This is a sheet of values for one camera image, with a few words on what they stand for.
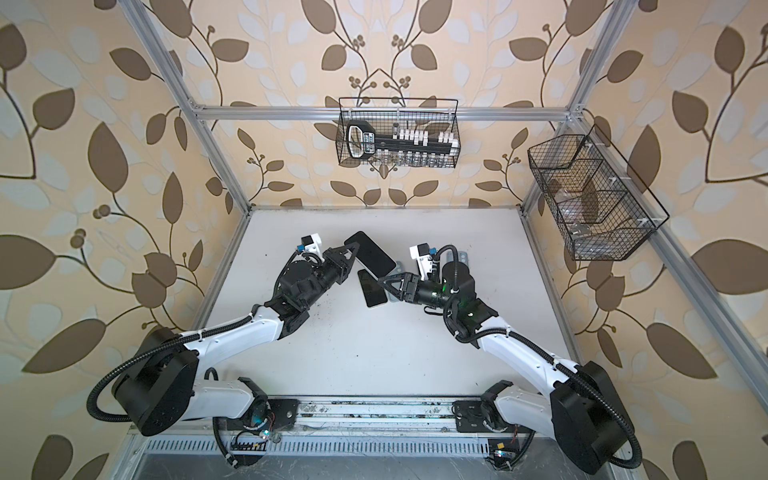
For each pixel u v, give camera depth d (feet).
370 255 2.56
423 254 2.31
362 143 2.77
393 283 2.47
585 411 1.31
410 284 2.15
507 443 2.35
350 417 2.48
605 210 2.38
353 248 2.53
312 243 2.43
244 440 2.42
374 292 3.14
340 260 2.41
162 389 1.37
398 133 2.66
